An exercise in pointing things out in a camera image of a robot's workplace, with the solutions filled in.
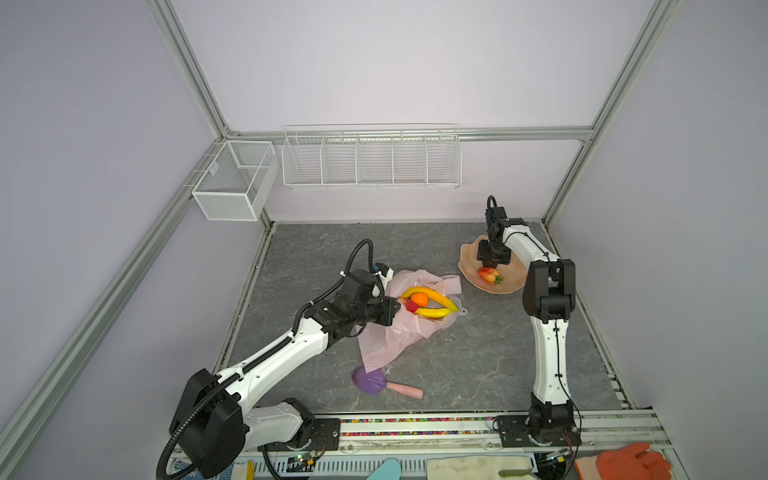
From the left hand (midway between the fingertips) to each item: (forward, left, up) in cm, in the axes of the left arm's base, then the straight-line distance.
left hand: (400, 310), depth 78 cm
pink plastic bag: (-5, +6, -10) cm, 13 cm away
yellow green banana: (+5, -11, -13) cm, 18 cm away
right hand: (+25, -35, -14) cm, 46 cm away
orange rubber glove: (-35, -49, -13) cm, 62 cm away
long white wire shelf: (+49, +4, +14) cm, 52 cm away
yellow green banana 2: (+10, -12, -11) cm, 19 cm away
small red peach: (+7, -4, -11) cm, 13 cm away
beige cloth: (-34, -21, -15) cm, 43 cm away
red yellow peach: (+17, -32, -12) cm, 38 cm away
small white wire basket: (+43, +52, +10) cm, 68 cm away
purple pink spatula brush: (-14, +8, -14) cm, 21 cm away
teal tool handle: (-33, +5, -15) cm, 37 cm away
